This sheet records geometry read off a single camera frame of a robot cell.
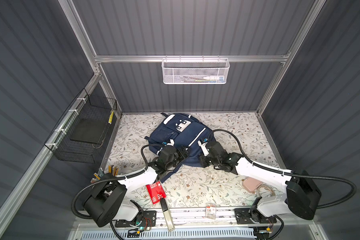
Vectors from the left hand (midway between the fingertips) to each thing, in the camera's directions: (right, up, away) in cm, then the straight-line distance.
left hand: (189, 151), depth 84 cm
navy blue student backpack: (0, +7, +6) cm, 9 cm away
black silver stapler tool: (-11, -29, -12) cm, 34 cm away
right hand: (+6, -4, 0) cm, 7 cm away
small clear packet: (+10, -28, -10) cm, 32 cm away
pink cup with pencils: (-39, -8, -8) cm, 41 cm away
